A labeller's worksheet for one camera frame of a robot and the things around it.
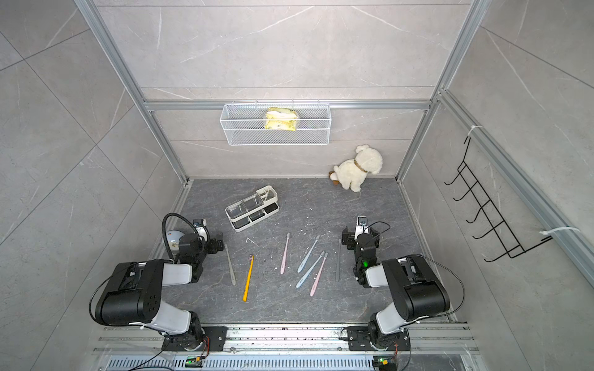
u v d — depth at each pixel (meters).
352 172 1.08
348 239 0.84
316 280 0.86
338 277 0.87
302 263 0.90
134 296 0.45
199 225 0.82
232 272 0.88
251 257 0.92
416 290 0.46
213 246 0.85
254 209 0.97
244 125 1.01
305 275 0.87
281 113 0.87
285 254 0.93
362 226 0.78
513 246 0.58
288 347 0.73
